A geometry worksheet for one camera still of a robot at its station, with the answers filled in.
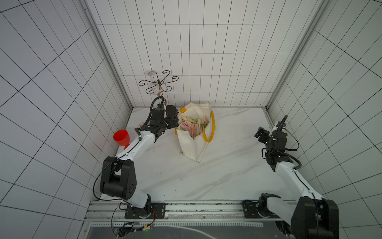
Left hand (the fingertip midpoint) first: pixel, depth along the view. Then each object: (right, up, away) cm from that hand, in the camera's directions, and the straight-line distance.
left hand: (171, 122), depth 89 cm
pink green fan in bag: (+14, -3, +6) cm, 15 cm away
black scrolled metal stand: (-8, +25, +3) cm, 27 cm away
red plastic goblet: (-27, -9, -6) cm, 29 cm away
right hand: (+58, -4, -6) cm, 58 cm away
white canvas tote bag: (+14, -16, -4) cm, 22 cm away
